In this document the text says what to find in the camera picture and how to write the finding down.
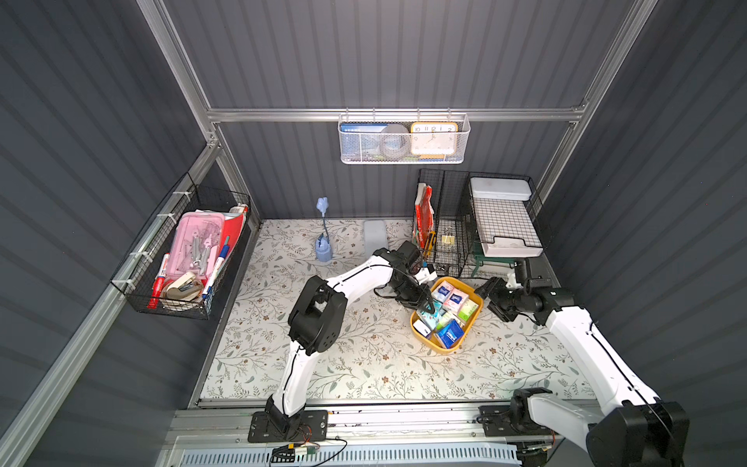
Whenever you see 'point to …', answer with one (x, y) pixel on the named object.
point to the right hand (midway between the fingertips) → (487, 295)
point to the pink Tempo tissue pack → (443, 291)
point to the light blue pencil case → (375, 236)
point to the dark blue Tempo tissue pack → (450, 333)
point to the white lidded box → (500, 189)
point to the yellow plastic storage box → (434, 342)
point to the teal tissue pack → (431, 319)
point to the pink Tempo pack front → (456, 301)
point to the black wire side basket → (189, 296)
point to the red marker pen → (159, 284)
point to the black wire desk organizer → (475, 226)
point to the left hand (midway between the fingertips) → (433, 316)
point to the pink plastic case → (195, 244)
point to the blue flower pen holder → (323, 246)
